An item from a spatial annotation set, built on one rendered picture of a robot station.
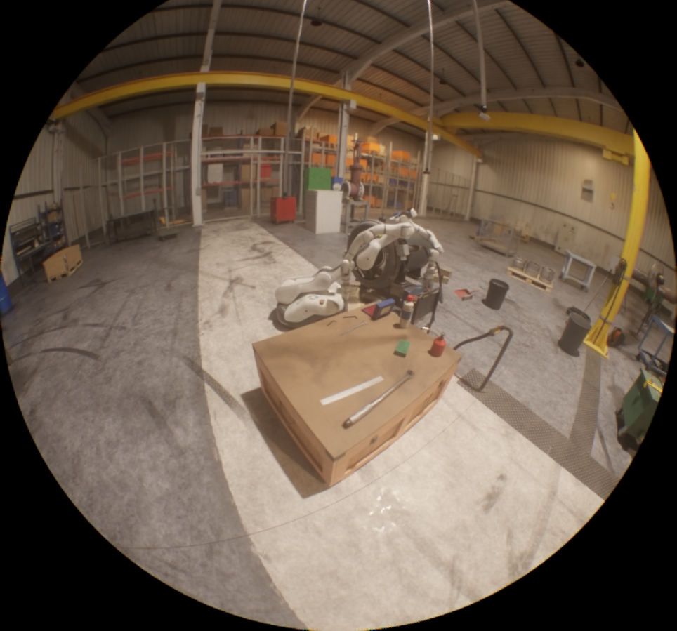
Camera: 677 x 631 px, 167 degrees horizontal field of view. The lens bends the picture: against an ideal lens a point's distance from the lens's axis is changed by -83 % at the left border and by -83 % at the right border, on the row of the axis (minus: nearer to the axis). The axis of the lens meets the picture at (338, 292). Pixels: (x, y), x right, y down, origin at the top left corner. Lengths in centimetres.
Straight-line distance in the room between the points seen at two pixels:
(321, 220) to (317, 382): 543
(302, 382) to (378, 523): 86
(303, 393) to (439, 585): 125
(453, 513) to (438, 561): 29
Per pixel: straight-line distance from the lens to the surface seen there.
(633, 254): 418
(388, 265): 232
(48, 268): 735
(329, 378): 115
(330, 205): 631
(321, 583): 133
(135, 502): 167
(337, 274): 206
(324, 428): 98
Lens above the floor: 132
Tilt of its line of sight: 26 degrees down
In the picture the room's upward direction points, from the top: 4 degrees clockwise
